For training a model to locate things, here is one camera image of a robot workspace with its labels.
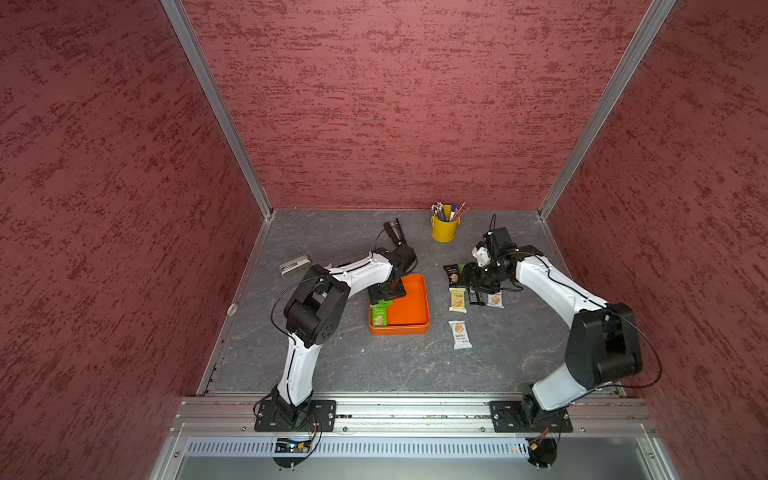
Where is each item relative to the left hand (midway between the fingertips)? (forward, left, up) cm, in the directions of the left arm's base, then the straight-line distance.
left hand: (387, 301), depth 94 cm
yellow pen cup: (+27, -21, +4) cm, 34 cm away
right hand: (0, -23, +8) cm, 25 cm away
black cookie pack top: (+10, -22, +1) cm, 24 cm away
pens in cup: (+32, -22, +9) cm, 40 cm away
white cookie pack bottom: (-11, -22, 0) cm, 25 cm away
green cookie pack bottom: (-5, +2, +2) cm, 6 cm away
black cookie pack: (+1, -30, 0) cm, 30 cm away
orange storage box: (-4, -7, -1) cm, 8 cm away
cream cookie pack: (+1, -23, 0) cm, 23 cm away
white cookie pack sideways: (+1, -35, 0) cm, 35 cm away
